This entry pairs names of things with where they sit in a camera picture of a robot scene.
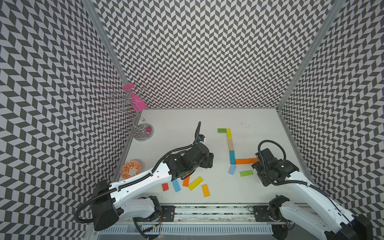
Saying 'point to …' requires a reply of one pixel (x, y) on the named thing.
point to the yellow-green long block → (195, 183)
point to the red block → (165, 186)
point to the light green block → (246, 173)
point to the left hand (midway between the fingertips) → (206, 156)
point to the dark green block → (221, 130)
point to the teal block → (232, 155)
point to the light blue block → (232, 169)
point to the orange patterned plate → (130, 168)
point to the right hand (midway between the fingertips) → (256, 173)
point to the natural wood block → (230, 142)
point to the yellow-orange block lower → (206, 192)
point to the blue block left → (176, 185)
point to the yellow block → (229, 133)
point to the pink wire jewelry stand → (131, 98)
